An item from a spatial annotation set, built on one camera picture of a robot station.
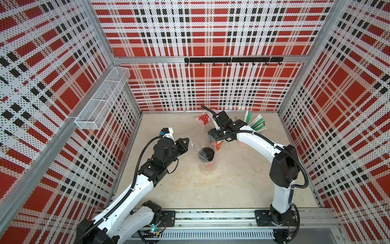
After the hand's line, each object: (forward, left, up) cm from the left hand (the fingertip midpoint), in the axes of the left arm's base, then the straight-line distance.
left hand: (191, 139), depth 76 cm
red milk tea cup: (-8, -8, -3) cm, 11 cm away
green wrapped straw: (+17, -40, -7) cm, 44 cm away
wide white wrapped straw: (+18, -39, -6) cm, 44 cm away
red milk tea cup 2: (+5, -15, -13) cm, 20 cm away
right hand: (+9, -15, -9) cm, 20 cm away
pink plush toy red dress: (+32, -7, -20) cm, 38 cm away
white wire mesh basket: (+18, +60, -1) cm, 63 cm away
